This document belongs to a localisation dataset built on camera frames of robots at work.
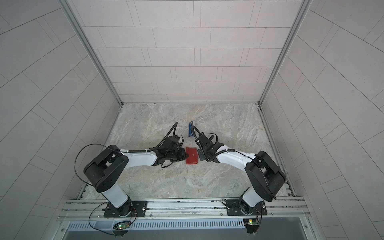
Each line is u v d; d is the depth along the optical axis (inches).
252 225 26.8
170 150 28.6
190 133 38.9
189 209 28.4
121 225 25.3
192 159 34.1
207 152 26.1
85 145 18.4
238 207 24.9
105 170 17.7
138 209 27.8
